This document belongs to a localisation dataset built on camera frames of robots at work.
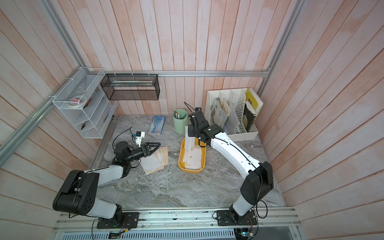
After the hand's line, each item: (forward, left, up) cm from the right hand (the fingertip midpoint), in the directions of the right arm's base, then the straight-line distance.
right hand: (192, 127), depth 83 cm
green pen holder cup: (+21, +10, -13) cm, 26 cm away
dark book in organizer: (+15, -37, -6) cm, 40 cm away
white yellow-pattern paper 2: (-5, +2, -8) cm, 9 cm away
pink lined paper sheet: (-5, +19, -23) cm, 30 cm away
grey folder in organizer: (+9, -25, -10) cm, 29 cm away
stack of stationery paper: (-8, 0, -22) cm, 24 cm away
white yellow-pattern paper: (-12, +26, -21) cm, 35 cm away
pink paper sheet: (-15, +21, -23) cm, 34 cm away
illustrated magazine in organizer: (+17, -18, -3) cm, 25 cm away
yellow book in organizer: (+21, -40, +3) cm, 45 cm away
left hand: (-10, +18, -6) cm, 22 cm away
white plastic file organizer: (+33, -31, -5) cm, 45 cm away
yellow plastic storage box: (-13, +7, -21) cm, 25 cm away
